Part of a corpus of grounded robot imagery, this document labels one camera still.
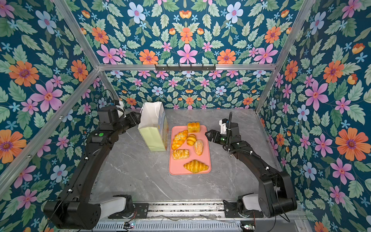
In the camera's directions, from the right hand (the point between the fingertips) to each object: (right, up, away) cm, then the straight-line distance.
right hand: (210, 133), depth 85 cm
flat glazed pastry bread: (-18, -14, +5) cm, 23 cm away
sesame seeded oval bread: (-7, -9, +8) cm, 14 cm away
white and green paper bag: (-40, +5, +19) cm, 45 cm away
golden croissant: (-9, -19, -1) cm, 21 cm away
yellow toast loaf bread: (-10, +3, +16) cm, 19 cm away
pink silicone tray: (-13, -13, +8) cm, 20 cm away
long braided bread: (-21, -5, +13) cm, 25 cm away
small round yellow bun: (-12, -5, +13) cm, 18 cm away
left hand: (-38, +12, -13) cm, 42 cm away
